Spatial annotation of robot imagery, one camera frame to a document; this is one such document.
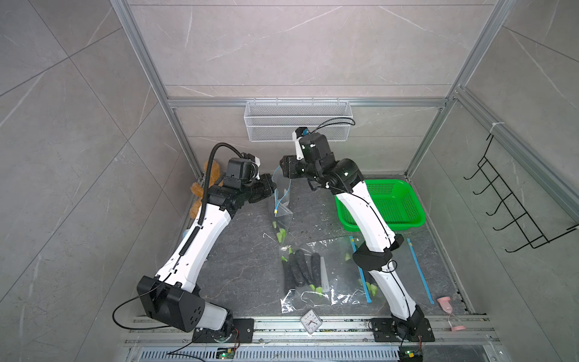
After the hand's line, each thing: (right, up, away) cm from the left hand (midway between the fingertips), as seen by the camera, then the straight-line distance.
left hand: (280, 181), depth 74 cm
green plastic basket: (+53, -8, +34) cm, 63 cm away
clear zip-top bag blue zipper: (+50, -34, +14) cm, 62 cm away
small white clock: (+10, -47, 0) cm, 48 cm away
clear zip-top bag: (+15, -35, +11) cm, 39 cm away
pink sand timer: (+59, -48, +1) cm, 76 cm away
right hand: (+3, +7, -2) cm, 8 cm away
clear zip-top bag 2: (+1, -11, +3) cm, 11 cm away
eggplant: (+8, -31, +12) cm, 34 cm away
